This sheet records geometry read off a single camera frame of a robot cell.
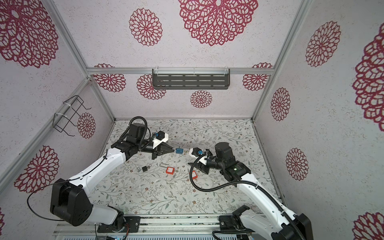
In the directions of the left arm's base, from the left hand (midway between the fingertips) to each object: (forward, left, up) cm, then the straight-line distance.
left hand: (172, 151), depth 75 cm
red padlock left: (-1, +3, -21) cm, 21 cm away
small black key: (+1, +19, -22) cm, 29 cm away
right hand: (-4, -10, +1) cm, 10 cm away
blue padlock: (-2, -4, +2) cm, 5 cm away
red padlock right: (-4, -12, -22) cm, 25 cm away
